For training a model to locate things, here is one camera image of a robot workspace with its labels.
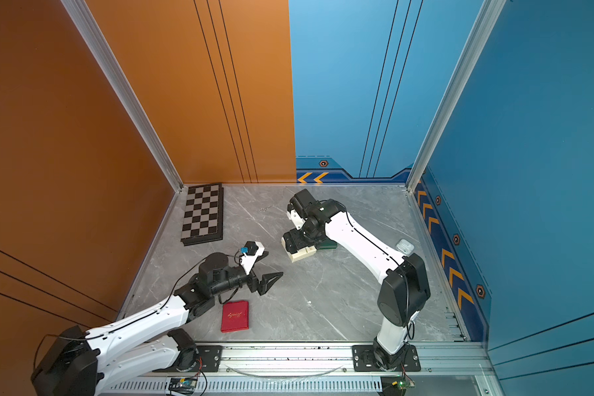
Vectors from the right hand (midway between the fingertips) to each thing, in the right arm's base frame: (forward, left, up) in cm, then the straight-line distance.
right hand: (299, 242), depth 82 cm
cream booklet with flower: (-6, -1, +2) cm, 6 cm away
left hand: (-7, +7, +1) cm, 10 cm away
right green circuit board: (-37, -28, -17) cm, 50 cm away
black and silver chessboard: (+20, +42, -13) cm, 48 cm away
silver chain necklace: (+28, +18, -16) cm, 36 cm away
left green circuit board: (-38, +34, -19) cm, 54 cm away
